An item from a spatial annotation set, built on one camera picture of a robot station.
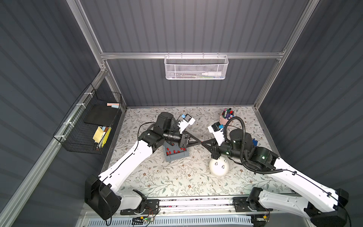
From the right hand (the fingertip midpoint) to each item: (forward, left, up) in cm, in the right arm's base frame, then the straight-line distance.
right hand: (203, 145), depth 64 cm
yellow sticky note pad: (+5, +51, 0) cm, 51 cm away
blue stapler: (+19, -40, -28) cm, 52 cm away
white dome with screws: (-3, -11, -20) cm, 23 cm away
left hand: (0, +2, +1) cm, 2 cm away
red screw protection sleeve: (+2, 0, 0) cm, 2 cm away
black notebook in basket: (+19, +54, -1) cm, 58 cm away
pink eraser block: (+29, +54, -2) cm, 61 cm away
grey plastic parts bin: (+12, +17, -29) cm, 36 cm away
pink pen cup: (+34, -21, -18) cm, 44 cm away
